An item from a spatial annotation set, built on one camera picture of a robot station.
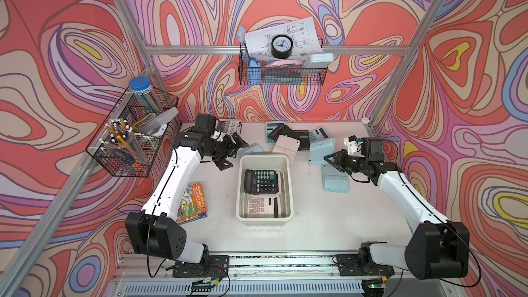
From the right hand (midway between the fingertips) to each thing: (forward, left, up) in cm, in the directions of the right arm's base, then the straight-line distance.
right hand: (325, 162), depth 82 cm
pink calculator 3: (+18, +13, -11) cm, 25 cm away
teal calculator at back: (+35, +22, -14) cm, 43 cm away
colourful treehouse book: (-11, +55, -12) cm, 58 cm away
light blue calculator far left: (+19, +31, -14) cm, 39 cm away
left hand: (+1, +32, +9) cm, 34 cm away
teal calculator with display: (+28, -5, -14) cm, 32 cm away
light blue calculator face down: (0, -7, -15) cm, 16 cm away
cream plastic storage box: (+6, +19, -8) cm, 21 cm away
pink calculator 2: (-1, +19, -12) cm, 22 cm away
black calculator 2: (+28, +5, -14) cm, 32 cm away
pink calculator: (-11, +26, -15) cm, 32 cm away
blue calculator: (+8, +1, -1) cm, 8 cm away
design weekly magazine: (+35, +45, -12) cm, 58 cm away
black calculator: (-1, +27, -12) cm, 29 cm away
